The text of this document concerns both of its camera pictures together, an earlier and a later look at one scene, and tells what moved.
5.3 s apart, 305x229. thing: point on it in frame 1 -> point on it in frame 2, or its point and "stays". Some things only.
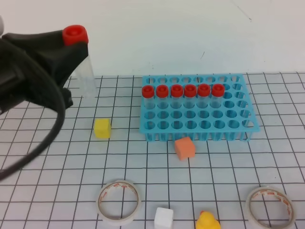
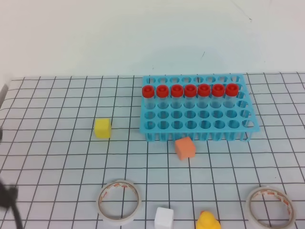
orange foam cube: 185,148 stays
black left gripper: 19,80 -> 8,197
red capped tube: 76,34 -> 231,92
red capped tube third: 177,92 stays
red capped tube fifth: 203,93 stays
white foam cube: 164,218 stays
